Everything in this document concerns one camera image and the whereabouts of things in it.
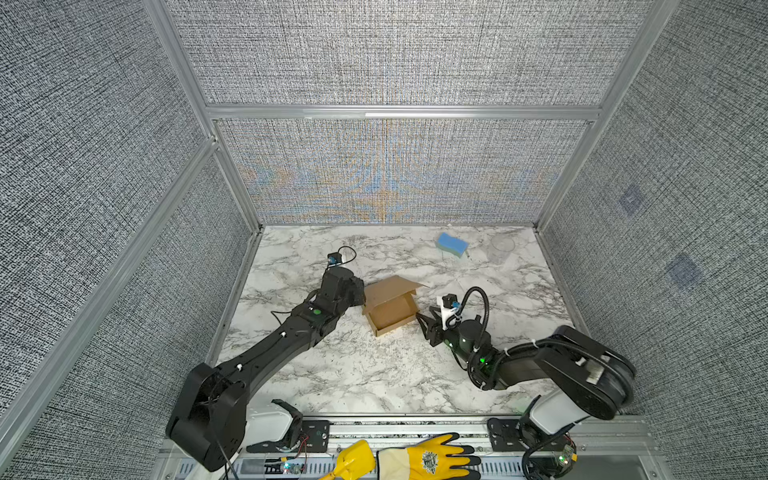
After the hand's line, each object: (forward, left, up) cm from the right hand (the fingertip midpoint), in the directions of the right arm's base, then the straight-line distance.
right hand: (423, 311), depth 87 cm
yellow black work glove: (-35, 0, -6) cm, 35 cm away
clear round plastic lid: (+29, -31, -3) cm, 43 cm away
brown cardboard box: (-4, +10, +10) cm, 14 cm away
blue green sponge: (+33, -15, -7) cm, 37 cm away
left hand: (+5, +18, +7) cm, 20 cm away
